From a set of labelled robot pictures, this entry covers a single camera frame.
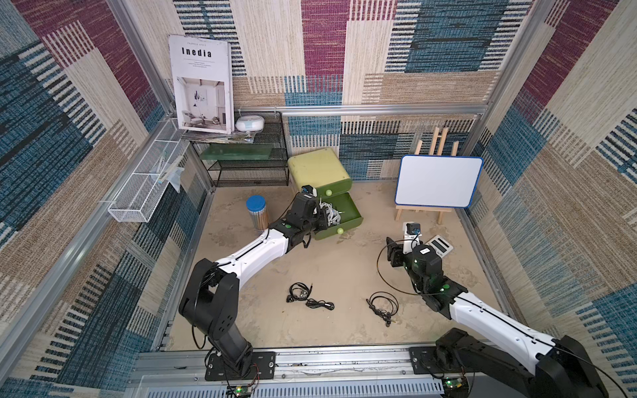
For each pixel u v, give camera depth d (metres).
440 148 0.90
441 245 0.97
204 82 0.78
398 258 0.73
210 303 0.45
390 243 0.81
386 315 0.82
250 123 0.88
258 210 0.87
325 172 0.97
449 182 0.96
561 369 0.40
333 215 0.96
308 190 0.78
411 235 0.70
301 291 0.87
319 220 0.78
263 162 1.14
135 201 0.90
